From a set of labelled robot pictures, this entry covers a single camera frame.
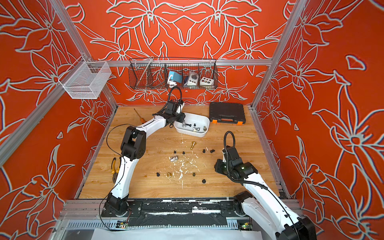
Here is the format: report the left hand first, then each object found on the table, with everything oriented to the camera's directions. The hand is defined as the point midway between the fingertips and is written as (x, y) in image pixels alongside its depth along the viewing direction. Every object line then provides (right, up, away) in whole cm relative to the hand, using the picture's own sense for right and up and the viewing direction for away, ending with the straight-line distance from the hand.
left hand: (183, 113), depth 105 cm
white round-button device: (+6, +21, -15) cm, 26 cm away
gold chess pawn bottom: (-7, -36, -22) cm, 43 cm away
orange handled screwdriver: (-32, -5, +5) cm, 33 cm away
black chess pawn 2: (0, -25, -13) cm, 29 cm away
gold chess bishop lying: (+7, -20, -10) cm, 23 cm away
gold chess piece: (+15, -11, -2) cm, 19 cm away
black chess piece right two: (+19, -25, -11) cm, 33 cm away
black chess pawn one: (+14, -25, -13) cm, 31 cm away
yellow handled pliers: (-39, -35, -21) cm, 56 cm away
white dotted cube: (+15, +20, -11) cm, 28 cm away
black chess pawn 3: (-14, -36, -22) cm, 44 cm away
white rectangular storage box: (+8, -9, +1) cm, 12 cm away
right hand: (+17, -30, -25) cm, 43 cm away
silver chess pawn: (0, -8, 0) cm, 9 cm away
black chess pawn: (+3, -8, +1) cm, 9 cm away
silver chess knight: (-6, -29, -16) cm, 33 cm away
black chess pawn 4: (+7, -36, -22) cm, 43 cm away
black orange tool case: (+33, 0, +6) cm, 33 cm away
